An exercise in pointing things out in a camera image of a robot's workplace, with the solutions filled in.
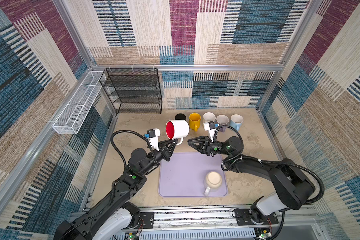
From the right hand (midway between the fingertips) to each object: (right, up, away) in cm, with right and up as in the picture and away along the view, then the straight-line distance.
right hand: (188, 144), depth 70 cm
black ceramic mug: (-4, +15, +35) cm, 39 cm away
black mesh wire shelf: (-38, +34, +39) cm, 64 cm away
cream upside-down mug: (+13, -19, +7) cm, 24 cm away
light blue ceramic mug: (+33, +11, +30) cm, 46 cm away
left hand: (-5, +3, -2) cm, 6 cm away
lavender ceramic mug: (+25, +13, +37) cm, 46 cm away
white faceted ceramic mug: (+15, +15, +33) cm, 40 cm away
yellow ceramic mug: (+6, +12, +33) cm, 36 cm away
